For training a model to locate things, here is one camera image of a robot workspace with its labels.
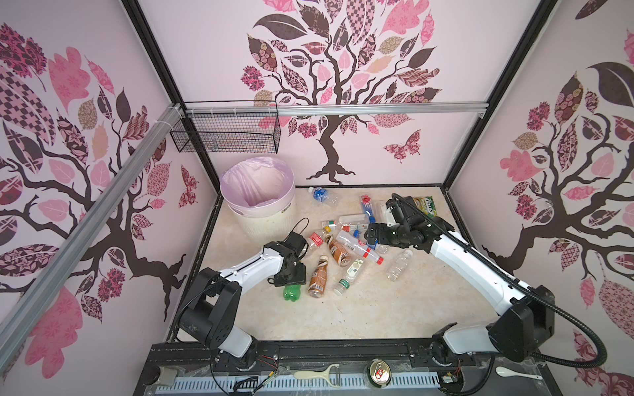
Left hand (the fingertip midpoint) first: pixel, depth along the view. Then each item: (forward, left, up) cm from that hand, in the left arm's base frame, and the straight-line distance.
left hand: (295, 284), depth 87 cm
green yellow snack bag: (+37, -58, +1) cm, 69 cm away
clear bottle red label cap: (+14, -24, +2) cm, 28 cm away
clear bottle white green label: (+3, -21, +4) cm, 21 cm away
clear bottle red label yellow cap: (+17, -8, +4) cm, 19 cm away
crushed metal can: (-28, -24, +10) cm, 38 cm away
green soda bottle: (-3, +1, 0) cm, 3 cm away
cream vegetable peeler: (-27, -4, -2) cm, 27 cm away
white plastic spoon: (-27, -64, -1) cm, 70 cm away
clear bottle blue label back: (+40, -11, +3) cm, 42 cm away
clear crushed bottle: (+5, -38, +2) cm, 39 cm away
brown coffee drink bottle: (+9, -17, +4) cm, 20 cm away
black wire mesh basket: (+52, +28, +32) cm, 66 cm away
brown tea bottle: (-1, -8, +4) cm, 9 cm away
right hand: (+11, -28, +17) cm, 35 cm away
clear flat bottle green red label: (+29, -27, 0) cm, 40 cm away
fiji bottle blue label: (+35, -30, +4) cm, 46 cm away
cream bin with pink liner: (+35, +17, +11) cm, 41 cm away
